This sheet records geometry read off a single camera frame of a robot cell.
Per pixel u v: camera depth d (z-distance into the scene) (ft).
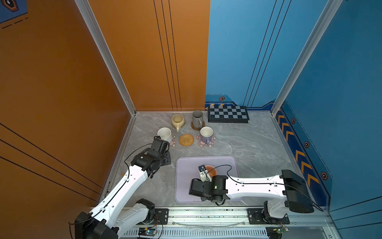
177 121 3.39
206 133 3.39
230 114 3.80
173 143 3.35
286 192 1.34
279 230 2.29
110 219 1.31
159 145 1.94
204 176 2.16
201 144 3.27
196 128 3.52
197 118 3.36
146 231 2.32
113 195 1.41
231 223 2.37
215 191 1.67
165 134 3.38
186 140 3.36
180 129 3.46
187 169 3.02
